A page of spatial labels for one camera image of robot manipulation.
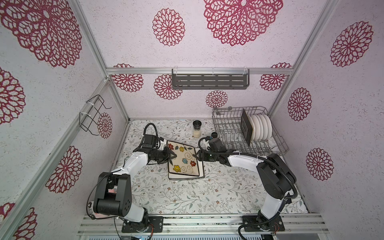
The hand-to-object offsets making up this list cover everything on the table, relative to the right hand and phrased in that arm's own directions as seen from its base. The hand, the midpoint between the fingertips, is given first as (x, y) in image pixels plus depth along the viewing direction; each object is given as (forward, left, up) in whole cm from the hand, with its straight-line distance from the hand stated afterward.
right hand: (198, 153), depth 92 cm
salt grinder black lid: (+21, +1, +3) cm, 21 cm away
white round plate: (+16, -34, +9) cm, 39 cm away
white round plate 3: (+17, -43, +6) cm, 47 cm away
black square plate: (-7, +8, 0) cm, 11 cm away
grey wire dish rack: (+35, -23, -9) cm, 43 cm away
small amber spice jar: (+14, -11, +2) cm, 18 cm away
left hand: (-5, +13, +3) cm, 14 cm away
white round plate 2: (+17, -38, +6) cm, 42 cm away
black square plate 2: (+14, -30, +9) cm, 34 cm away
